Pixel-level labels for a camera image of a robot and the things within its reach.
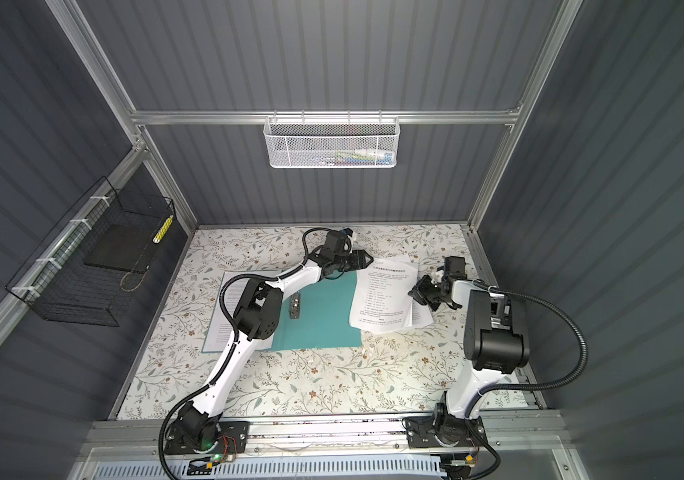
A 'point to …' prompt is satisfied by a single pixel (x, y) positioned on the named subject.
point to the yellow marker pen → (165, 226)
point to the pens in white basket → (356, 157)
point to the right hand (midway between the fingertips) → (413, 292)
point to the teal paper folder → (316, 314)
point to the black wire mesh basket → (90, 268)
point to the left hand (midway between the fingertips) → (367, 257)
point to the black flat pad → (123, 247)
